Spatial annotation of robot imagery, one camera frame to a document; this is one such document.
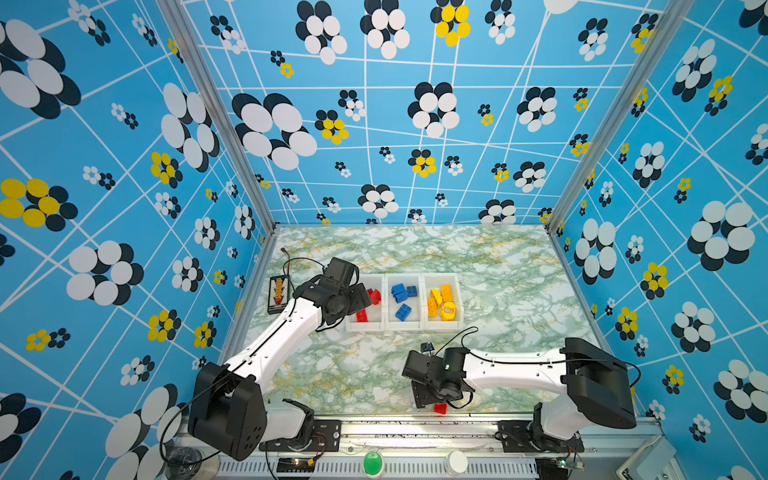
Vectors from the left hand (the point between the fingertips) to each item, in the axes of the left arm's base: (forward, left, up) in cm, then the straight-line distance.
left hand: (359, 302), depth 84 cm
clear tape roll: (-38, +33, -2) cm, 50 cm away
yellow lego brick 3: (+2, -27, -10) cm, 29 cm away
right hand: (-23, -19, -12) cm, 32 cm away
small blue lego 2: (+10, -16, -10) cm, 22 cm away
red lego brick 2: (+1, 0, -11) cm, 11 cm away
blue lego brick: (+2, -13, -10) cm, 17 cm away
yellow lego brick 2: (+4, -22, -11) cm, 25 cm away
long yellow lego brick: (+8, -24, -9) cm, 27 cm away
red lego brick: (+7, -4, -9) cm, 12 cm away
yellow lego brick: (+10, -28, -11) cm, 31 cm away
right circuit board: (-38, -47, -12) cm, 61 cm away
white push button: (-37, -24, -5) cm, 44 cm away
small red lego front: (-25, -22, -12) cm, 36 cm away
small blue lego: (+9, -12, -10) cm, 18 cm away
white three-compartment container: (+7, -15, -12) cm, 21 cm away
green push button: (-38, -5, -3) cm, 38 cm away
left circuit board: (-37, +14, -15) cm, 42 cm away
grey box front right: (-36, -71, -11) cm, 80 cm away
